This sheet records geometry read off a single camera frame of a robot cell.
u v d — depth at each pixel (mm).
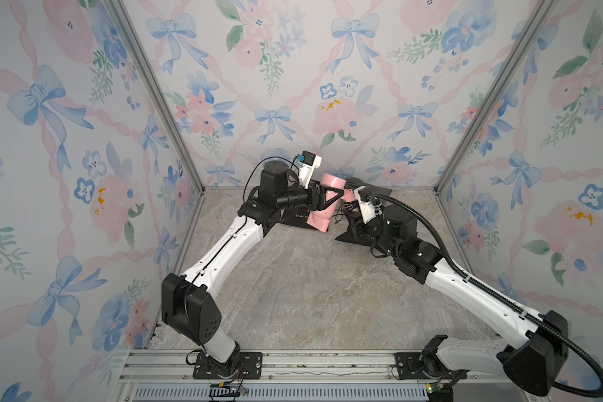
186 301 416
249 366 748
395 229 538
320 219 686
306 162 624
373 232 617
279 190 586
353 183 1139
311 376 733
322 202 631
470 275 477
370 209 618
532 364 379
